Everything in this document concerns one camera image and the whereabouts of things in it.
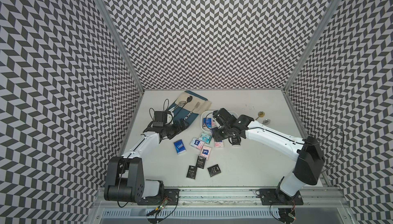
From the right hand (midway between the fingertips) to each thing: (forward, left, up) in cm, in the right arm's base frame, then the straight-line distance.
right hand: (218, 136), depth 81 cm
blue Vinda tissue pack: (+14, +5, -8) cm, 17 cm away
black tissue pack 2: (-11, +9, -8) cm, 16 cm away
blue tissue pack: (-2, +22, -8) cm, 23 cm away
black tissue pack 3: (-15, +14, -10) cm, 23 cm away
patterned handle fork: (+29, +13, -11) cm, 34 cm away
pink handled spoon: (+16, -33, -10) cm, 38 cm away
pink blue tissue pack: (+1, +12, -9) cm, 15 cm away
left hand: (+7, +19, -3) cm, 20 cm away
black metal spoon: (+36, +19, -10) cm, 42 cm away
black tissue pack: (+2, -12, -9) cm, 15 cm away
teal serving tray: (+24, +24, -11) cm, 36 cm away
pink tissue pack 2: (-5, +7, -9) cm, 12 cm away
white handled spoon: (+31, +24, -9) cm, 41 cm away
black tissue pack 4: (-14, +2, -10) cm, 18 cm away
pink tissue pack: (0, -1, -10) cm, 10 cm away
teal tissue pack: (+4, +7, -10) cm, 13 cm away
